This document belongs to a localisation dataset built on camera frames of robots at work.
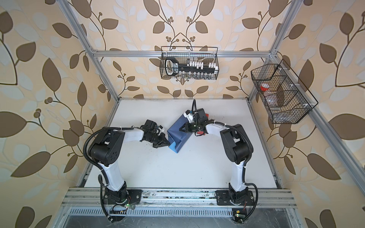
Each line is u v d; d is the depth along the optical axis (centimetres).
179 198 75
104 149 51
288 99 72
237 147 52
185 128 88
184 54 90
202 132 83
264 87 81
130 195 74
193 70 84
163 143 87
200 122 79
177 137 91
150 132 83
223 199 72
